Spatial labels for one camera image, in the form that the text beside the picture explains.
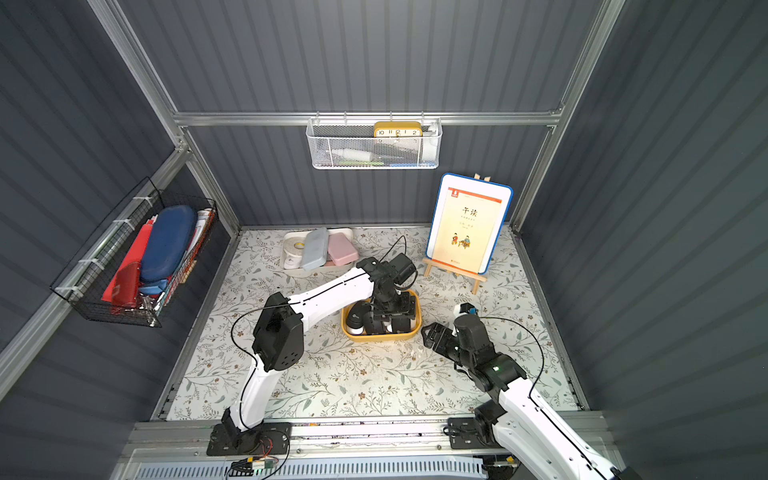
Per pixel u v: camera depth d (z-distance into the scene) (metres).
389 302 0.75
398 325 0.87
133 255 0.72
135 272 0.66
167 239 0.74
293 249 1.09
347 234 1.16
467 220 0.89
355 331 0.91
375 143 0.89
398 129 0.87
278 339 0.53
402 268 0.73
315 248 1.06
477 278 0.96
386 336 0.89
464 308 0.75
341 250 1.05
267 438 0.73
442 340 0.71
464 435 0.73
